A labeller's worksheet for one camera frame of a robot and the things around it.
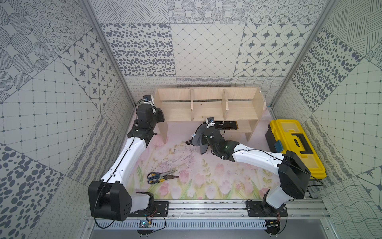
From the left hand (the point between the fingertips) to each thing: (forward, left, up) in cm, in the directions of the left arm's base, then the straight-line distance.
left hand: (156, 106), depth 79 cm
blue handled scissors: (-28, +1, -29) cm, 41 cm away
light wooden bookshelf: (+7, -50, -5) cm, 50 cm away
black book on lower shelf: (0, -42, -16) cm, 45 cm away
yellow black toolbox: (-8, -74, -14) cm, 76 cm away
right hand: (-6, -27, -15) cm, 32 cm away
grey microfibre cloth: (-11, -22, -16) cm, 30 cm away
